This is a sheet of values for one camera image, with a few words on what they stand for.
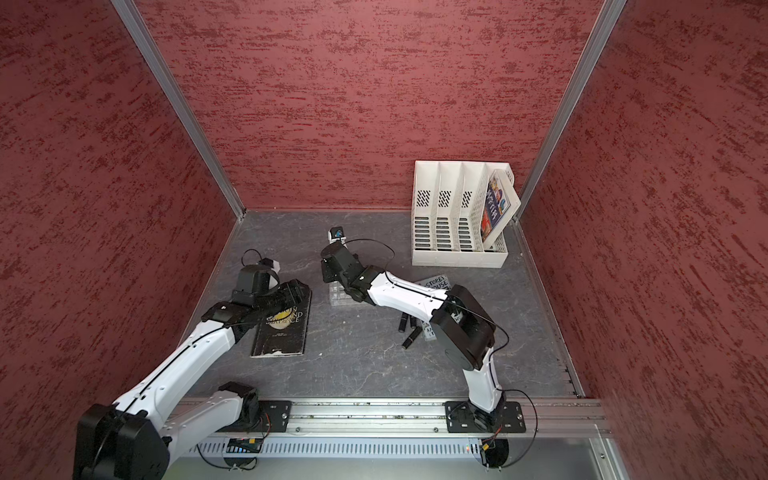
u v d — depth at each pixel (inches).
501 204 37.1
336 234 29.8
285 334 34.0
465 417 29.1
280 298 29.0
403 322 35.4
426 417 29.8
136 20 28.1
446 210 45.8
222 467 26.8
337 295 37.6
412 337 34.2
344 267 25.5
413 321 35.4
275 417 29.2
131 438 15.0
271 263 30.4
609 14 28.0
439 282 38.1
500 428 28.4
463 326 20.1
